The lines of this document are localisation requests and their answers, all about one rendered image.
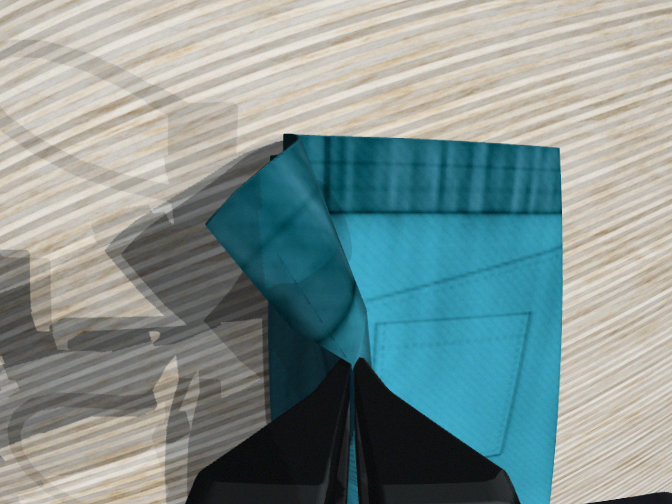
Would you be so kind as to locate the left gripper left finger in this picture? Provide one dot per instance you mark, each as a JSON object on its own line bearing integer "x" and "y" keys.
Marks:
{"x": 295, "y": 459}

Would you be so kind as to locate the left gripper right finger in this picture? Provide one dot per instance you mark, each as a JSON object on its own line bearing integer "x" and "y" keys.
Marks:
{"x": 409, "y": 459}

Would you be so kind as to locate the teal cloth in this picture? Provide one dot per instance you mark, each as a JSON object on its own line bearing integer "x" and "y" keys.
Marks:
{"x": 457, "y": 250}

